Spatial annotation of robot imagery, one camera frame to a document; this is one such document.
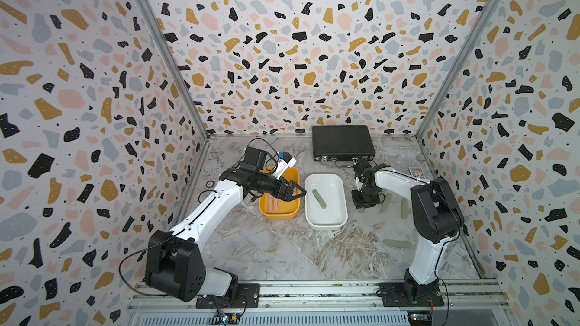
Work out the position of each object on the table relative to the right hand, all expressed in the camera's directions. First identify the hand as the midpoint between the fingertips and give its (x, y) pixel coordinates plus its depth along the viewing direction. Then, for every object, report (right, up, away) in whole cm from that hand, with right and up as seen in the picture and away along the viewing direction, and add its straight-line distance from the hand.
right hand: (358, 205), depth 96 cm
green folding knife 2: (+11, 0, +1) cm, 11 cm away
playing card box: (+30, +14, +10) cm, 34 cm away
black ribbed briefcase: (-4, +28, +19) cm, 34 cm away
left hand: (-25, +10, -19) cm, 33 cm away
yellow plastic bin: (-31, -1, -3) cm, 31 cm away
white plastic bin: (-11, +7, +4) cm, 14 cm away
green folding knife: (-15, 0, -1) cm, 15 cm away
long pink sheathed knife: (-35, +4, -13) cm, 37 cm away
